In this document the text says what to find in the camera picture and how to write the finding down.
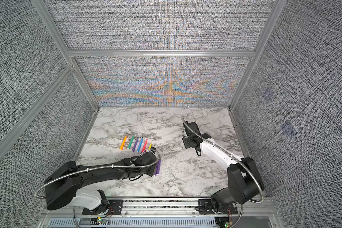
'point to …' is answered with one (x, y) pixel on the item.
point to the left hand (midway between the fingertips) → (155, 164)
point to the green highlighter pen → (130, 142)
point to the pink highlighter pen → (144, 147)
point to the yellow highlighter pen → (151, 144)
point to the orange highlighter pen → (123, 143)
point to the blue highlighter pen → (138, 147)
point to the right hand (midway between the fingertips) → (189, 136)
